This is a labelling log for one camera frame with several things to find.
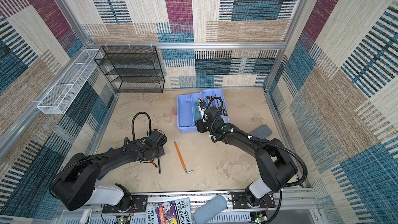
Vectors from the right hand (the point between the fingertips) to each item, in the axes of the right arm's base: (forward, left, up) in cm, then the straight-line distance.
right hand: (201, 122), depth 89 cm
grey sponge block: (-3, -37, -9) cm, 38 cm away
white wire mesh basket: (+3, +64, +23) cm, 68 cm away
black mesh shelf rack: (+42, +47, +6) cm, 64 cm away
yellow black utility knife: (+17, -1, -3) cm, 17 cm away
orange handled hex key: (-23, +9, -11) cm, 27 cm away
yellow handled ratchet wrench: (+18, -5, +1) cm, 18 cm away
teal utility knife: (+9, +2, -2) cm, 10 cm away
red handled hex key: (-19, +26, -10) cm, 34 cm away
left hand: (-11, +23, -10) cm, 28 cm away
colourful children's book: (-41, +13, -9) cm, 44 cm away
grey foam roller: (-42, 0, -8) cm, 43 cm away
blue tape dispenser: (-12, +49, -5) cm, 51 cm away
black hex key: (-22, +23, -11) cm, 33 cm away
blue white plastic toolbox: (+16, +10, -8) cm, 21 cm away
